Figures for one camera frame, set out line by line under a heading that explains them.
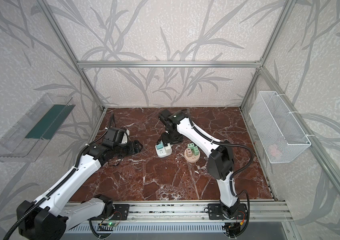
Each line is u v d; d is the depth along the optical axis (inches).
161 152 36.6
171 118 23.6
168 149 35.2
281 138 23.9
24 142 25.0
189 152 34.6
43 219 14.4
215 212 28.9
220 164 19.1
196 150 34.9
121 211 28.8
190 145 35.8
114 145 23.1
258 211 29.7
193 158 35.8
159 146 36.1
